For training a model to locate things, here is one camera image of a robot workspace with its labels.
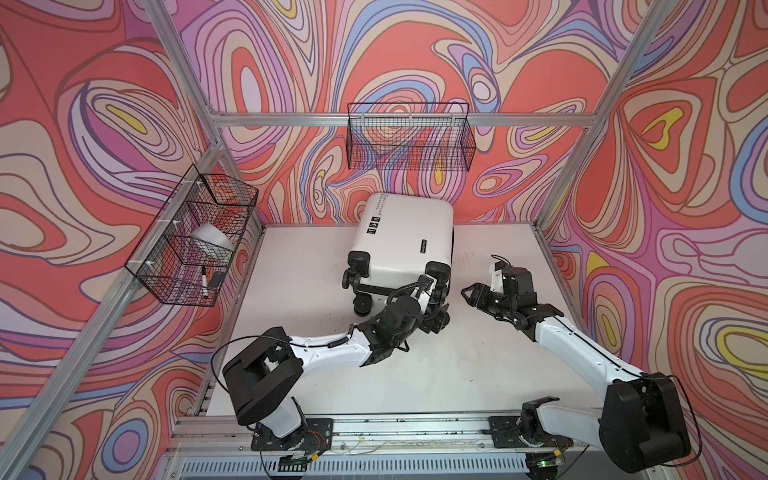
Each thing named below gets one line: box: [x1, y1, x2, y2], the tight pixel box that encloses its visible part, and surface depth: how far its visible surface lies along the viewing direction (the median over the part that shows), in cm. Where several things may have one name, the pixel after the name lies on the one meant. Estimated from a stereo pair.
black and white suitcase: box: [342, 192, 455, 316], surface depth 89 cm
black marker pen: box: [202, 266, 209, 299], surface depth 75 cm
